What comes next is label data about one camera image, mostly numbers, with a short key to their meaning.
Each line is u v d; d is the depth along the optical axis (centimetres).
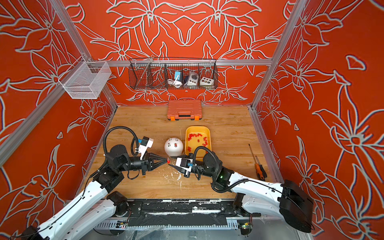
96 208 58
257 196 48
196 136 101
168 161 64
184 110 113
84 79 90
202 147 48
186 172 59
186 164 53
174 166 63
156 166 62
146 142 59
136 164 59
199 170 59
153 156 62
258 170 85
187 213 73
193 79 90
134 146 64
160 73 101
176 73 84
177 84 86
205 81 94
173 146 85
